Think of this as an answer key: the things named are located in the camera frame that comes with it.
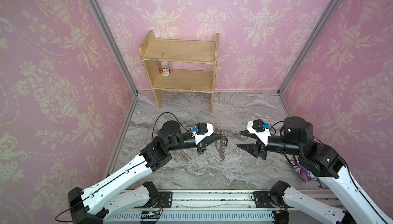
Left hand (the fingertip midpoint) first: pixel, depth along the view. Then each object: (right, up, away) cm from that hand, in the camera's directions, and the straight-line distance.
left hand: (221, 137), depth 56 cm
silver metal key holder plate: (0, -2, 0) cm, 3 cm away
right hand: (+8, 0, +3) cm, 8 cm away
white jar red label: (-30, +35, +41) cm, 62 cm away
